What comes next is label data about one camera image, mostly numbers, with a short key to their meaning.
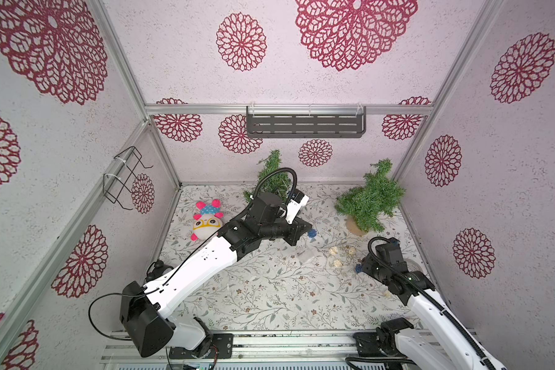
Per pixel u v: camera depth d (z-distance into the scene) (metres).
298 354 0.73
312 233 0.73
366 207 0.83
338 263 0.92
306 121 0.95
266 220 0.55
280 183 0.86
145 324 0.38
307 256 0.78
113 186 0.73
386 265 0.60
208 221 0.97
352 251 0.94
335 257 0.94
